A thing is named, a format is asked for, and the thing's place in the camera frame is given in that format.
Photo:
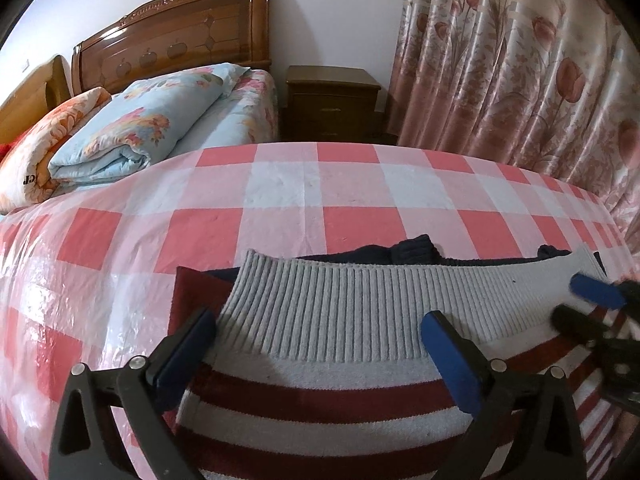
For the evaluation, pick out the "light wooden headboard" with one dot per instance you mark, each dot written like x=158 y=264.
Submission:
x=43 y=90

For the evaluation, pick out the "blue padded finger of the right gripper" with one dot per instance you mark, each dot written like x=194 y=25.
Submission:
x=613 y=296

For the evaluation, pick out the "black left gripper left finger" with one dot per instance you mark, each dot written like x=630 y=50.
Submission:
x=86 y=443

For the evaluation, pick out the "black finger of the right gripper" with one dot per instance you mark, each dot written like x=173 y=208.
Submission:
x=578 y=327

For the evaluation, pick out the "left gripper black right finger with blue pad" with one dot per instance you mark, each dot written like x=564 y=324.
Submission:
x=536 y=411

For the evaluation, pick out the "red grey navy striped sweater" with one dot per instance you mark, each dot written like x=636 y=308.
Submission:
x=318 y=370

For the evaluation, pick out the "pink floral curtain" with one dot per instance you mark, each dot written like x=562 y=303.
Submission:
x=550 y=86

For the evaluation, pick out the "red fringed blanket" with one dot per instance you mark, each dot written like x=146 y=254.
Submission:
x=7 y=147

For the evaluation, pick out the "dark wooden nightstand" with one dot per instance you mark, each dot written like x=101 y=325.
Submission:
x=329 y=104

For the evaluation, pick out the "pink checkered plastic bed cover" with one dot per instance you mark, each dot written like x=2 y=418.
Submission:
x=90 y=276

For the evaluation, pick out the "light blue floral folded quilt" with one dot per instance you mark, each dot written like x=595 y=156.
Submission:
x=141 y=125

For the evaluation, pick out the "orange floral pillow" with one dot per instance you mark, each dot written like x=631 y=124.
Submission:
x=25 y=174

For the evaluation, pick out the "brown carved wooden headboard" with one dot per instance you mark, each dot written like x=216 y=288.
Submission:
x=164 y=36

